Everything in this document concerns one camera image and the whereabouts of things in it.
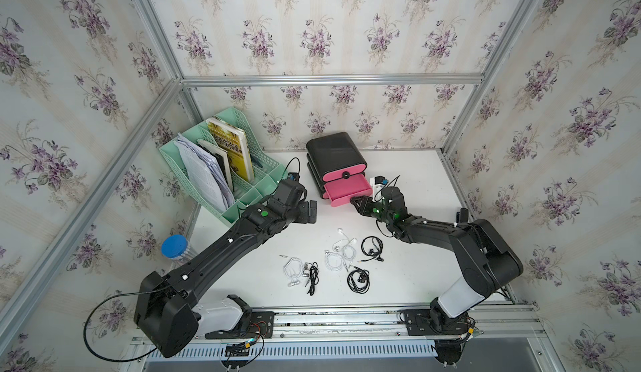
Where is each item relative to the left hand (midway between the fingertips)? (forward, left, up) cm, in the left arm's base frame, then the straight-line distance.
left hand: (307, 208), depth 80 cm
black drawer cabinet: (+17, -10, 0) cm, 20 cm away
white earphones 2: (-13, +5, -17) cm, 22 cm away
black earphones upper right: (-6, -24, -17) cm, 30 cm away
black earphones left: (-17, -2, -17) cm, 24 cm away
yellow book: (+26, +28, +6) cm, 39 cm away
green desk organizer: (+31, +19, -17) cm, 40 cm away
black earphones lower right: (-18, -17, -17) cm, 30 cm away
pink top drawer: (+17, -14, -2) cm, 22 cm away
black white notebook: (+21, +32, +2) cm, 38 cm away
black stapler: (+4, -59, -13) cm, 60 cm away
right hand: (+8, -17, -8) cm, 21 cm away
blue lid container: (-14, +36, +1) cm, 39 cm away
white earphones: (-8, -13, -17) cm, 23 cm away
